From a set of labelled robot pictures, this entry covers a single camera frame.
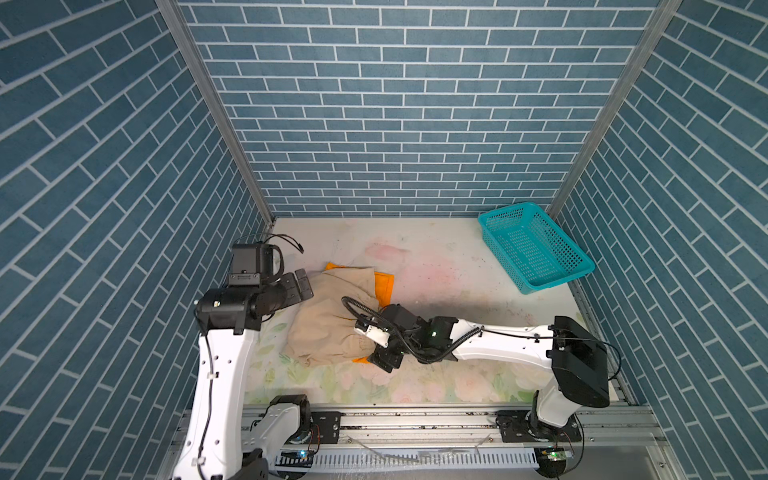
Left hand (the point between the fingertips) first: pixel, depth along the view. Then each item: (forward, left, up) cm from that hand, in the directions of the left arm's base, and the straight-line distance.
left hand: (292, 287), depth 69 cm
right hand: (-6, -18, -17) cm, 25 cm away
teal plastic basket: (+32, -79, -26) cm, 89 cm away
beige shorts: (-1, -3, -21) cm, 21 cm away
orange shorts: (+16, -21, -24) cm, 36 cm away
